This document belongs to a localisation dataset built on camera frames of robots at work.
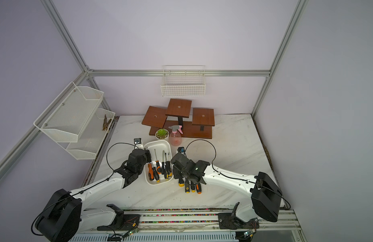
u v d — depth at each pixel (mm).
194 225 732
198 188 824
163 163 891
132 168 650
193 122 956
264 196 410
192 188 838
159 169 878
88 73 914
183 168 584
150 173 859
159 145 905
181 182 853
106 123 979
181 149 717
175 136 979
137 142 737
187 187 835
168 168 878
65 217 401
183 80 956
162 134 979
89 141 905
